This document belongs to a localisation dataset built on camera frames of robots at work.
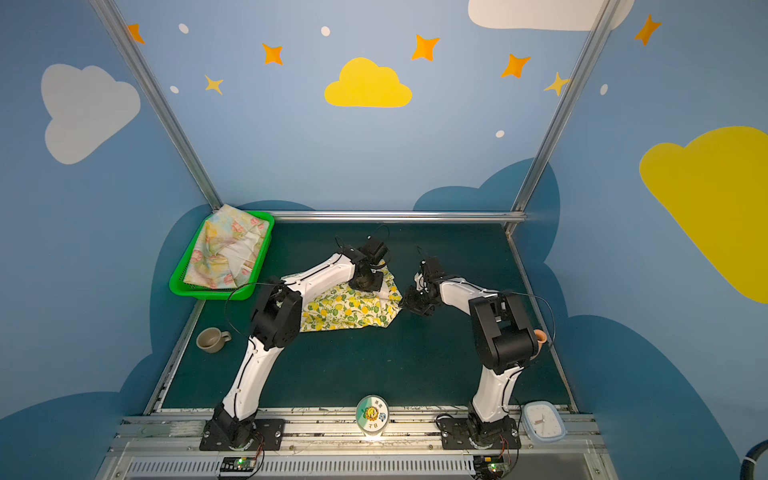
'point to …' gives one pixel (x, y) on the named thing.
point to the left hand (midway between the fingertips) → (377, 286)
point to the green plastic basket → (177, 282)
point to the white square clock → (543, 421)
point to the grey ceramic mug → (212, 339)
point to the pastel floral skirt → (225, 250)
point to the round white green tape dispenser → (372, 414)
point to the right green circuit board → (489, 467)
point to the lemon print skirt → (345, 306)
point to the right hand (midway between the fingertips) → (407, 302)
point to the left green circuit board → (238, 464)
